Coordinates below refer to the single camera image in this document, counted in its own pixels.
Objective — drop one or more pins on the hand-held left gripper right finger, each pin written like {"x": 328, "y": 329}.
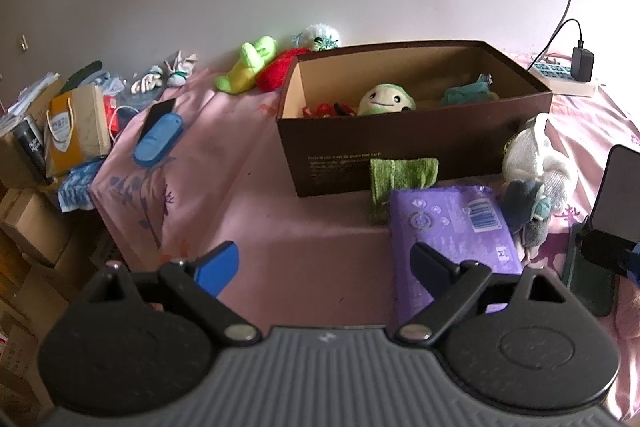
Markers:
{"x": 430, "y": 269}

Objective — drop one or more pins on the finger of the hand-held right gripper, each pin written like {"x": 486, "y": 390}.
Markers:
{"x": 635, "y": 263}

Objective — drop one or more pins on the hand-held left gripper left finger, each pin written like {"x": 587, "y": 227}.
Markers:
{"x": 217, "y": 267}

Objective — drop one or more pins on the grey and teal cloth bundle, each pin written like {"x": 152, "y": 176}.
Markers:
{"x": 522, "y": 202}

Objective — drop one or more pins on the brown cardboard box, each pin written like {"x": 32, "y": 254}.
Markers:
{"x": 350, "y": 152}

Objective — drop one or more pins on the white towel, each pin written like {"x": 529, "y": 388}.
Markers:
{"x": 535, "y": 157}

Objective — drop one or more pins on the green smiling plush toy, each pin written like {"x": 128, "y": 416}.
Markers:
{"x": 385, "y": 99}

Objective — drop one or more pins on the small yellow soft toy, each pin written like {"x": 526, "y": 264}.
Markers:
{"x": 493, "y": 95}

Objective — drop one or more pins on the red tassel ornament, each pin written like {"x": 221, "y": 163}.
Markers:
{"x": 322, "y": 109}

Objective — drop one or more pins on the purple plastic packet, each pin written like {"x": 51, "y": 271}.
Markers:
{"x": 450, "y": 227}

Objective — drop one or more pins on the green knit cloth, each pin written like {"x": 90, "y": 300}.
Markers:
{"x": 400, "y": 177}

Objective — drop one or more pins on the blue glasses case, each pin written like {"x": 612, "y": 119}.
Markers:
{"x": 155, "y": 139}

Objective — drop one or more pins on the blue patterned cloth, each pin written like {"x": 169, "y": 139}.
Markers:
{"x": 75, "y": 187}

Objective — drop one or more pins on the flat black phone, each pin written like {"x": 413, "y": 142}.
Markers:
{"x": 161, "y": 109}

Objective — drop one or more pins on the red packet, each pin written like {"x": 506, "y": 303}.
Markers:
{"x": 111, "y": 112}

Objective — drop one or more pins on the stack of cardboard boxes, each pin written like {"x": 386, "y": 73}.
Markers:
{"x": 30, "y": 217}

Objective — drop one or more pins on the white sock bundle green tie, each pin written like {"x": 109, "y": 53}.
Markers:
{"x": 177, "y": 74}

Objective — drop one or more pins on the white glove bundle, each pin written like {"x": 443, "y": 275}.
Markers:
{"x": 147, "y": 81}

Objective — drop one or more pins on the kraft paper bag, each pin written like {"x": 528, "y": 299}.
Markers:
{"x": 75, "y": 127}

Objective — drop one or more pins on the lime green plush toy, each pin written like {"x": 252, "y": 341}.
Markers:
{"x": 245, "y": 67}

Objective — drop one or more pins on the red plush toy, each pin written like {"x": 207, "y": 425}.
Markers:
{"x": 275, "y": 72}

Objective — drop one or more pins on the black charger adapter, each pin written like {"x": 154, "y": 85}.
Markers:
{"x": 582, "y": 64}

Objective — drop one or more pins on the white power strip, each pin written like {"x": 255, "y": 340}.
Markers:
{"x": 555, "y": 72}

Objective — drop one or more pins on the clear plastic bag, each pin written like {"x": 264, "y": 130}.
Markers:
{"x": 107, "y": 83}

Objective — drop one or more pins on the black cup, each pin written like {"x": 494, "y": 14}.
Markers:
{"x": 30, "y": 147}

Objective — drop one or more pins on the dark green insole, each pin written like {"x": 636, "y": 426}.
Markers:
{"x": 82, "y": 74}

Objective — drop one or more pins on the white panda plush toy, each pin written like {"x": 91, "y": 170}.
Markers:
{"x": 320, "y": 38}

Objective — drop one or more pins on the pile of papers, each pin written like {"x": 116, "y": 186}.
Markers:
{"x": 30, "y": 94}

